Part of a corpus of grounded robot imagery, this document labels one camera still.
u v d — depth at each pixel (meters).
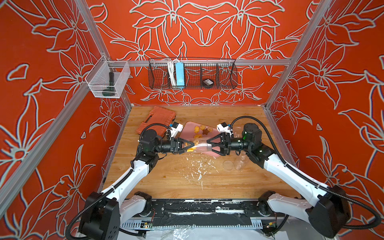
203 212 0.73
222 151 0.64
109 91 0.79
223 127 0.67
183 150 0.61
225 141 0.60
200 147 0.63
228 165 0.88
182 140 0.61
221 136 0.61
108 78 0.88
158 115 1.07
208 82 0.95
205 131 1.03
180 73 0.89
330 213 0.38
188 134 1.01
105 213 0.39
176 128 0.67
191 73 0.99
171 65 0.88
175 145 0.60
